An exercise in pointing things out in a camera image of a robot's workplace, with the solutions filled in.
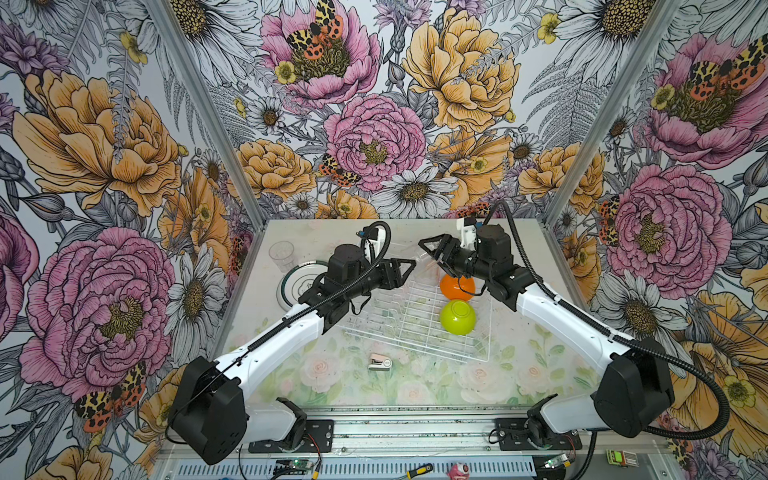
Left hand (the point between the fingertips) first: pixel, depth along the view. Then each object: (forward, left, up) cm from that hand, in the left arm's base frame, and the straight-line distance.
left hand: (407, 271), depth 76 cm
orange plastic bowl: (+8, -15, -21) cm, 27 cm away
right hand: (+3, -4, +1) cm, 6 cm away
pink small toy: (-39, -10, -19) cm, 45 cm away
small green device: (-38, -48, -21) cm, 64 cm away
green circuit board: (-37, +28, -26) cm, 53 cm away
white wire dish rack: (0, -2, -24) cm, 24 cm away
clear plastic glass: (+24, +42, -22) cm, 53 cm away
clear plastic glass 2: (+12, -8, -18) cm, 23 cm away
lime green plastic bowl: (-4, -15, -17) cm, 23 cm away
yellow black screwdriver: (-39, -1, -24) cm, 46 cm away
